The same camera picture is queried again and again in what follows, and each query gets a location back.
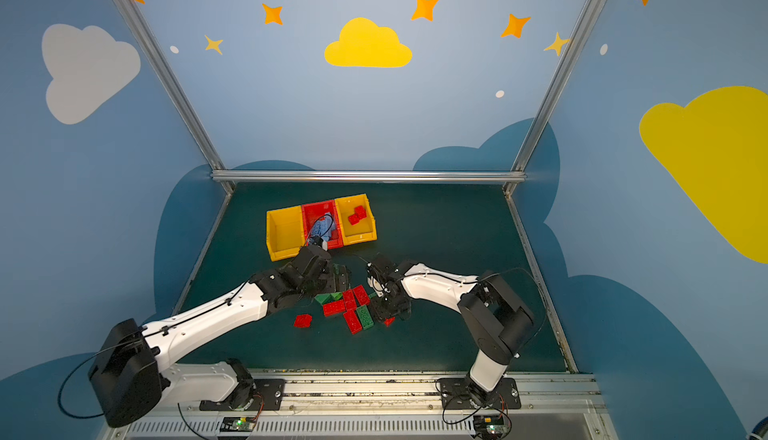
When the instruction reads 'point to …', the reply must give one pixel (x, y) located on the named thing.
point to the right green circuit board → (488, 425)
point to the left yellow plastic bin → (285, 234)
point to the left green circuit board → (237, 423)
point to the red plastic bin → (312, 212)
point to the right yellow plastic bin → (364, 230)
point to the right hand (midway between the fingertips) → (383, 312)
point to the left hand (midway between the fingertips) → (342, 276)
